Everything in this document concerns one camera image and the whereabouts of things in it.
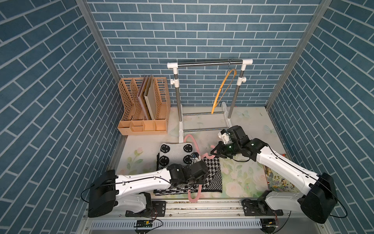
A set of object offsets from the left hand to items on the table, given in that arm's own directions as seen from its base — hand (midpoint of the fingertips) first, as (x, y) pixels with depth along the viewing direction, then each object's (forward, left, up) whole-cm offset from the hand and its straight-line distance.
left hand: (209, 180), depth 74 cm
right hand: (+11, -1, +7) cm, 14 cm away
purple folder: (+42, +40, +19) cm, 61 cm away
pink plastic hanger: (-6, +10, -5) cm, 12 cm away
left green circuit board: (-17, +32, -13) cm, 38 cm away
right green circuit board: (-18, -29, -10) cm, 36 cm away
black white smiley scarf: (+16, +18, -3) cm, 25 cm away
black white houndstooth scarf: (0, -3, -8) cm, 9 cm away
